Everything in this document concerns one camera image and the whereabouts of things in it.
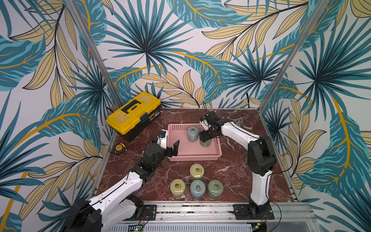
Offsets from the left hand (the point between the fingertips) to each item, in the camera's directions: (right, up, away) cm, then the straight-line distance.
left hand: (171, 140), depth 80 cm
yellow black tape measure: (-34, -7, +13) cm, 37 cm away
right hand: (+22, +2, +17) cm, 27 cm away
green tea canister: (+22, -4, +18) cm, 29 cm away
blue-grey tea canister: (+14, -24, -7) cm, 28 cm away
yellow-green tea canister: (+14, -17, -2) cm, 22 cm away
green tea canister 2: (+23, -24, -6) cm, 34 cm away
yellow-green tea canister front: (+4, -23, -6) cm, 24 cm away
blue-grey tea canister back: (+13, +3, +15) cm, 20 cm away
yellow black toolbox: (-28, +10, +9) cm, 31 cm away
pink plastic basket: (+10, -9, +16) cm, 21 cm away
